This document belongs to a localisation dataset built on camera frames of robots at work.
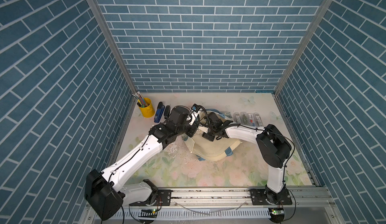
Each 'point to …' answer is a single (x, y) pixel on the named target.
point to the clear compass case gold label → (236, 117)
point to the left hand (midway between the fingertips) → (200, 123)
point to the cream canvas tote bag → (210, 150)
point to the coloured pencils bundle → (141, 101)
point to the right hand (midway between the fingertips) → (206, 131)
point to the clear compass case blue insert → (251, 120)
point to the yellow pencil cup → (148, 111)
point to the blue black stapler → (160, 109)
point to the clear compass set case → (244, 118)
